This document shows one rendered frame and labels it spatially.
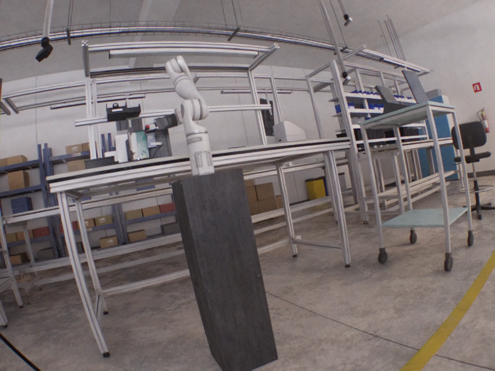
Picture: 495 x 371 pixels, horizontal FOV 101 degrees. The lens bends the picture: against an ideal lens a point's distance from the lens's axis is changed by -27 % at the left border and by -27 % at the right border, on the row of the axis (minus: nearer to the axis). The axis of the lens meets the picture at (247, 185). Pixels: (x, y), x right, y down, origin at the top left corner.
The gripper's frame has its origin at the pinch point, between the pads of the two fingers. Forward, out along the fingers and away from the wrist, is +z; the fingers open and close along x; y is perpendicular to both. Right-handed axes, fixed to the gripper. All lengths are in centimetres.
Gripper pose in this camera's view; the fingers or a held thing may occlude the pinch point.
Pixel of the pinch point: (145, 128)
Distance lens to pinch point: 154.7
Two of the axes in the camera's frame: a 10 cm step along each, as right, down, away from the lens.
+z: -8.2, 3.7, -4.3
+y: -4.4, 0.8, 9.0
